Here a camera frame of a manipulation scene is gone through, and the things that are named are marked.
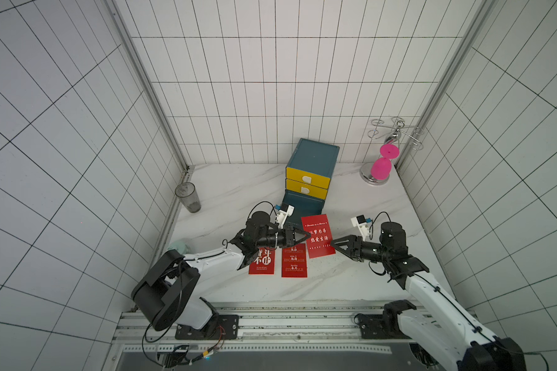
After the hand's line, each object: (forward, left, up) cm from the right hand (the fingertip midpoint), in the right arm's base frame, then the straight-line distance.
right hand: (333, 241), depth 77 cm
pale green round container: (-3, +55, -5) cm, 55 cm away
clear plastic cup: (+21, +60, -3) cm, 64 cm away
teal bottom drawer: (+22, +9, -11) cm, 27 cm away
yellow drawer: (+24, +9, -3) cm, 26 cm away
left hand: (-1, +9, +2) cm, 9 cm away
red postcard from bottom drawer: (-1, +4, +1) cm, 5 cm away
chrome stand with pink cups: (+44, -27, +13) cm, 53 cm away
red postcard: (-2, +13, -15) cm, 20 cm away
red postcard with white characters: (-3, +24, -15) cm, 29 cm away
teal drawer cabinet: (+26, +8, +6) cm, 28 cm away
